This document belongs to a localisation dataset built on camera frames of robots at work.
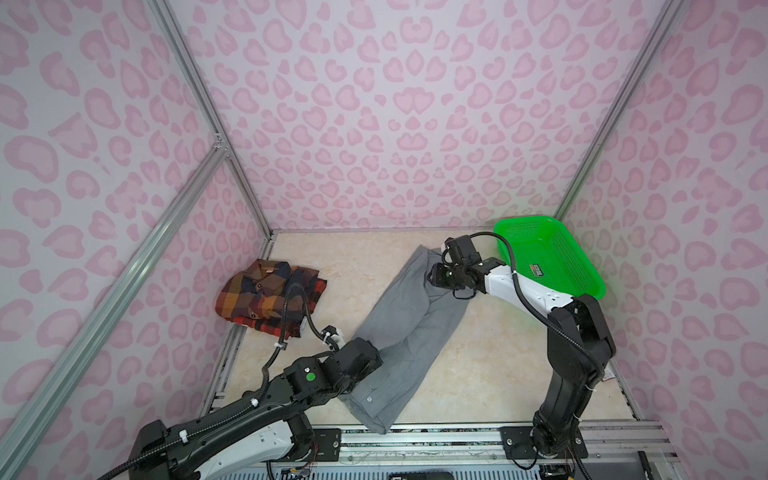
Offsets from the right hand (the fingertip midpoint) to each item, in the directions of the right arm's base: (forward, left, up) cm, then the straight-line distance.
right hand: (433, 274), depth 91 cm
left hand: (-26, +16, -1) cm, 30 cm away
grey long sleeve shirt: (-10, +4, -9) cm, 14 cm away
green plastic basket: (+21, -44, -14) cm, 51 cm away
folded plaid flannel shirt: (-6, +55, -4) cm, 55 cm away
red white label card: (-24, -49, -12) cm, 56 cm away
